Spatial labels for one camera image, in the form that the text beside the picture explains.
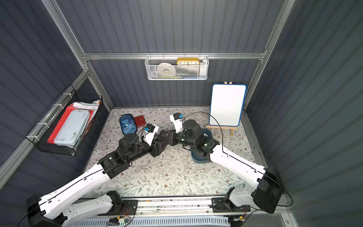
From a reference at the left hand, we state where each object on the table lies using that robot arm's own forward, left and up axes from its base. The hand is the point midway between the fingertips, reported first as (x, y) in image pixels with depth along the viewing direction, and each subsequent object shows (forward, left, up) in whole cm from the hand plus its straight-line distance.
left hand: (164, 139), depth 68 cm
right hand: (+3, 0, +2) cm, 3 cm away
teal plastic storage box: (+1, -18, -23) cm, 29 cm away
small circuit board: (-30, +20, -27) cm, 45 cm away
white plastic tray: (+4, +44, +4) cm, 45 cm away
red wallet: (+33, +25, -26) cm, 49 cm away
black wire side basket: (-1, +54, +6) cm, 54 cm away
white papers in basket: (+22, +42, +2) cm, 48 cm away
